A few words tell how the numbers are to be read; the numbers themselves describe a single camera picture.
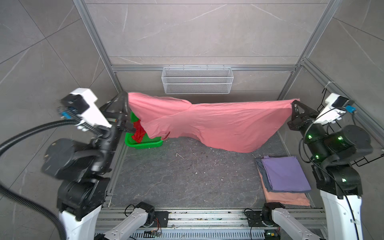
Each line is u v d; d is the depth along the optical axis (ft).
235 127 2.35
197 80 3.32
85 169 0.93
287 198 2.56
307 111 1.45
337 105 1.25
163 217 2.40
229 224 2.39
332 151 1.18
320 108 1.38
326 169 1.19
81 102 0.93
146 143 3.22
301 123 1.37
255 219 2.40
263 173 2.77
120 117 1.06
